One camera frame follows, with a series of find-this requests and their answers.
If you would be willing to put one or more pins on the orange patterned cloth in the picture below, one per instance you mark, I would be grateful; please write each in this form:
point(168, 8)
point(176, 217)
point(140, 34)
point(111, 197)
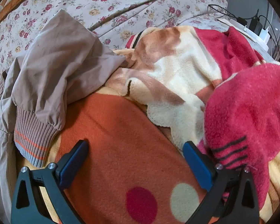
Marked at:
point(11, 0)

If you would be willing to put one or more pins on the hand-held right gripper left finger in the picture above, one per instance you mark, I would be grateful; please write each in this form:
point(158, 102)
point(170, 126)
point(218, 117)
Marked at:
point(71, 168)

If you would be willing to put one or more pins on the beige jacket with striped cuffs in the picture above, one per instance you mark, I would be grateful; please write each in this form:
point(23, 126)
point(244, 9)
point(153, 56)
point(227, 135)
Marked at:
point(58, 70)

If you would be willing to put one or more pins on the white power strip with chargers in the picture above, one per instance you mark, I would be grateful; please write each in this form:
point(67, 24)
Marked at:
point(252, 33)

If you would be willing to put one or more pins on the black power adapter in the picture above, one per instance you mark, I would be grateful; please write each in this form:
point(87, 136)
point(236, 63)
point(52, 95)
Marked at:
point(255, 24)

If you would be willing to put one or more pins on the white charger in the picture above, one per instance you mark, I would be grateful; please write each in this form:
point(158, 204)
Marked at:
point(265, 33)

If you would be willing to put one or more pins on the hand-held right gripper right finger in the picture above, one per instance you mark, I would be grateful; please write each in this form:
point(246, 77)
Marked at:
point(197, 165)

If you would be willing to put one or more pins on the floral bed sheet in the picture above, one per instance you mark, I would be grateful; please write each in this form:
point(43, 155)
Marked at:
point(121, 7)

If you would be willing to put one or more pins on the printed fleece blanket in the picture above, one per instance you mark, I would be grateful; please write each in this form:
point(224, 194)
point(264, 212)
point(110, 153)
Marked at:
point(168, 112)

